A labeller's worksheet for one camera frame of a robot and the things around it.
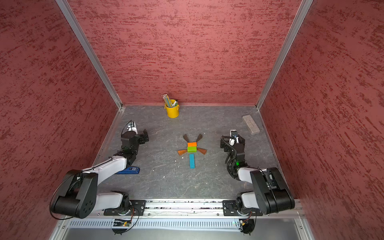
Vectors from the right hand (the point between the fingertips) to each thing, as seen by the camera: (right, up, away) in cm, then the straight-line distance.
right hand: (230, 137), depth 90 cm
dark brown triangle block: (-19, -1, +10) cm, 21 cm away
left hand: (-58, +3, 0) cm, 58 cm away
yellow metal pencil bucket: (-40, +16, +21) cm, 48 cm away
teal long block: (-24, -15, -1) cm, 28 cm away
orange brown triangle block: (-31, -10, +2) cm, 32 cm away
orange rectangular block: (-24, -5, +5) cm, 25 cm away
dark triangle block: (-29, -2, +10) cm, 30 cm away
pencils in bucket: (-42, +25, +15) cm, 51 cm away
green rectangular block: (-25, -9, +4) cm, 26 cm away
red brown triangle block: (-16, -10, +4) cm, 20 cm away
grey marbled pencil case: (+19, +7, +16) cm, 26 cm away
